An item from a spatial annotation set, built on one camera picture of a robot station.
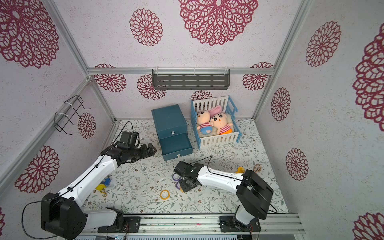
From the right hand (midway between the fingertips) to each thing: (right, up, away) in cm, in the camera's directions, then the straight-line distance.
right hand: (190, 185), depth 83 cm
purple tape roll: (-8, +1, +6) cm, 10 cm away
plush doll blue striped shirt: (+9, +38, +19) cm, 44 cm away
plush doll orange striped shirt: (+19, +37, +17) cm, 45 cm away
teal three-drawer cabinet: (-12, +32, +8) cm, 35 cm away
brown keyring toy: (+43, +7, +11) cm, 45 cm away
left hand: (-22, +18, 0) cm, 29 cm away
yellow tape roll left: (-14, -5, 0) cm, 15 cm away
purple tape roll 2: (-8, -1, +3) cm, 9 cm away
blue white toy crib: (+16, +25, +16) cm, 34 cm away
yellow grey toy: (+31, +6, +9) cm, 33 cm away
